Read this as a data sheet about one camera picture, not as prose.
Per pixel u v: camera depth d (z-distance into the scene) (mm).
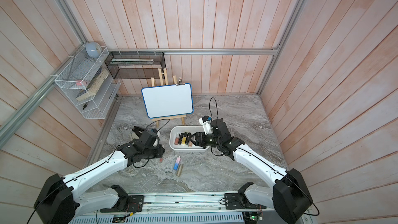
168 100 911
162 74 899
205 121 727
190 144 926
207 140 688
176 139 949
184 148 905
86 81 719
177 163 856
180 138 952
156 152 730
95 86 807
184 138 949
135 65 1044
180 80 877
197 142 700
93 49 815
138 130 977
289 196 399
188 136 954
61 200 385
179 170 835
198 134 701
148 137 634
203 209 730
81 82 687
